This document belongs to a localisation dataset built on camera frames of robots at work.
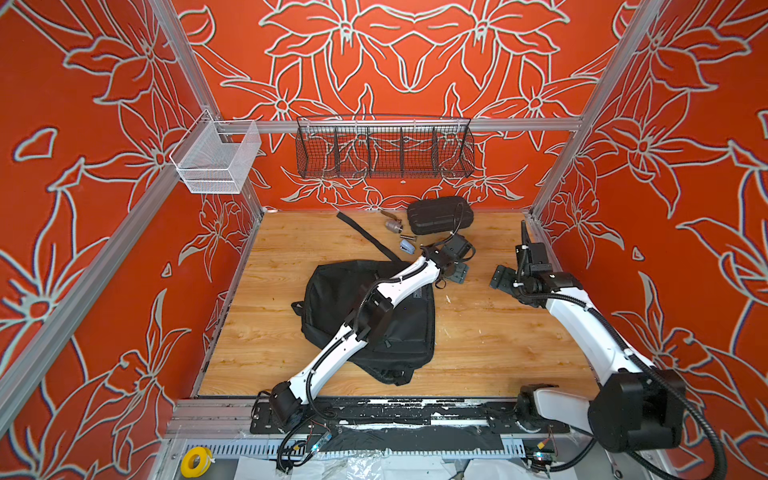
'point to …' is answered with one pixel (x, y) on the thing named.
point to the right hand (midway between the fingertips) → (503, 281)
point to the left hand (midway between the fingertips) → (455, 265)
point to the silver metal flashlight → (394, 225)
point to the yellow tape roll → (203, 464)
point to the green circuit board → (540, 456)
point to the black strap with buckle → (387, 253)
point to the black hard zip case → (440, 215)
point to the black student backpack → (403, 345)
